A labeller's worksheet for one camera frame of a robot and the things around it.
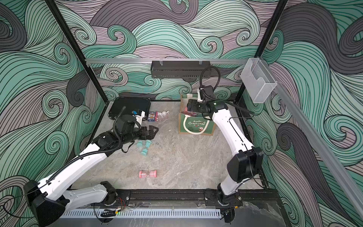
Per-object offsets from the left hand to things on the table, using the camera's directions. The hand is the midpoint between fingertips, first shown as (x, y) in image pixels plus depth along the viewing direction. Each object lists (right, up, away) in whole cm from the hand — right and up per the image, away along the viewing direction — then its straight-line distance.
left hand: (151, 127), depth 73 cm
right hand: (+22, +12, +8) cm, 27 cm away
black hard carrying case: (-33, +12, +38) cm, 51 cm away
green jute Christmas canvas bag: (+24, -1, +20) cm, 31 cm away
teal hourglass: (-8, -18, +16) cm, 25 cm away
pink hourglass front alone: (-5, -28, +6) cm, 29 cm away
